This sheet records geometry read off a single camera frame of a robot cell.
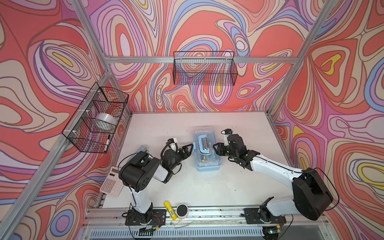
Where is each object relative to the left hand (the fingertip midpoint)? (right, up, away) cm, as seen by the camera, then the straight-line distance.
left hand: (193, 146), depth 89 cm
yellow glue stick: (-12, -30, -15) cm, 36 cm away
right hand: (+14, -2, -2) cm, 14 cm away
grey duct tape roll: (-43, +17, -16) cm, 49 cm away
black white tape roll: (-6, -29, -17) cm, 34 cm away
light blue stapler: (-33, -2, +4) cm, 33 cm away
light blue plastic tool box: (+13, -12, -5) cm, 18 cm away
